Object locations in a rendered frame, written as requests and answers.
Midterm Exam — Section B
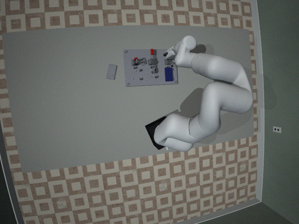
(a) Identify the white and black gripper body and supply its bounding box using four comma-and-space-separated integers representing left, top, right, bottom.
166, 46, 176, 59

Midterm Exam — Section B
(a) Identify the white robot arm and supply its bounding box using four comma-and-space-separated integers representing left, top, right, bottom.
154, 35, 254, 152

